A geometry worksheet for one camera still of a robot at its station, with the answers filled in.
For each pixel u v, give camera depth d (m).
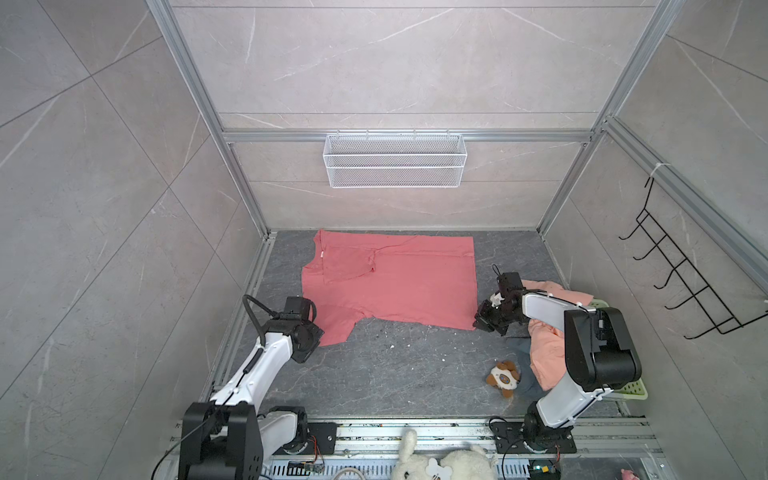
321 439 0.74
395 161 1.01
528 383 0.80
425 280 1.04
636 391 0.76
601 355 0.47
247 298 0.71
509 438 0.73
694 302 0.64
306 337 0.72
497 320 0.82
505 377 0.81
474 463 0.63
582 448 0.73
